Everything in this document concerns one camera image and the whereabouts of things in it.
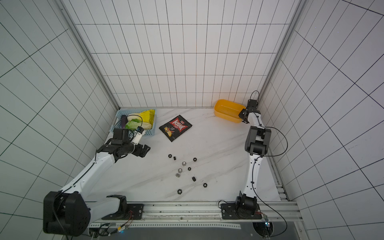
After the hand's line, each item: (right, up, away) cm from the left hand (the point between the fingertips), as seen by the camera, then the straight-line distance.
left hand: (141, 147), depth 85 cm
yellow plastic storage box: (+59, +23, +32) cm, 71 cm away
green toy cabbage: (-11, +13, +13) cm, 21 cm away
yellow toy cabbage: (0, +18, +16) cm, 24 cm away
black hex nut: (+16, -7, +7) cm, 19 cm away
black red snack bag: (+18, +10, +22) cm, 30 cm away
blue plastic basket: (-23, +14, +18) cm, 33 cm away
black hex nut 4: (+28, -13, +2) cm, 31 cm away
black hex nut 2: (+19, -8, +7) cm, 21 cm away
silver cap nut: (+25, -11, +4) cm, 28 cm away
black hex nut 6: (+37, -21, -4) cm, 42 cm away
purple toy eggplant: (-21, +15, +22) cm, 34 cm away
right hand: (+66, +22, +27) cm, 75 cm away
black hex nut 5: (+31, -17, -2) cm, 35 cm away
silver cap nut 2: (+23, -14, +1) cm, 27 cm away
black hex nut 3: (+31, -8, +6) cm, 33 cm away
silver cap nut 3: (+21, -16, 0) cm, 27 cm away
